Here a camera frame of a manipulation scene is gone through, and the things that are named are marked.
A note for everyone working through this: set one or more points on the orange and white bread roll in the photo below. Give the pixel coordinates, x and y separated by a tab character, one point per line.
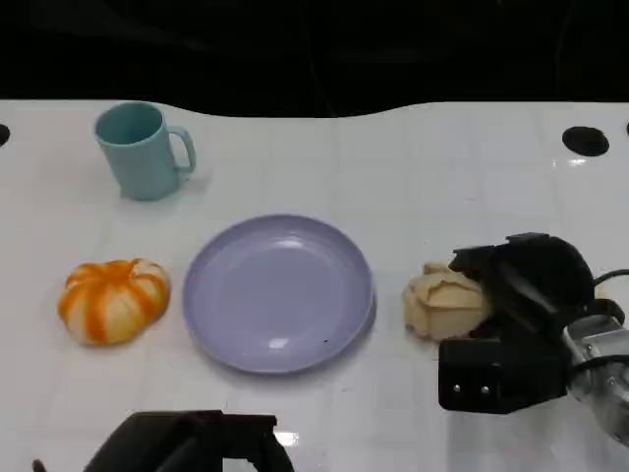
114	302

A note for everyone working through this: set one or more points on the lilac plate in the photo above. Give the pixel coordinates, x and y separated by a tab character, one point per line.
278	294

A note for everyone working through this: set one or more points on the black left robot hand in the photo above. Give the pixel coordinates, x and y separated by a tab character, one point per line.
182	445

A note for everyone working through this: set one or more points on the pale green mug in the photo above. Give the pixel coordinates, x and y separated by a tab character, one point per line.
143	151

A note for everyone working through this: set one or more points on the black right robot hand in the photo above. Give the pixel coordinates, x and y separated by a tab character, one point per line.
540	285

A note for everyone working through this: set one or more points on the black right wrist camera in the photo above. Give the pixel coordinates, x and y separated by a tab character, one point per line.
496	376

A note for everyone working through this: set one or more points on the beige towel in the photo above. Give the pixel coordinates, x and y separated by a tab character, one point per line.
449	305

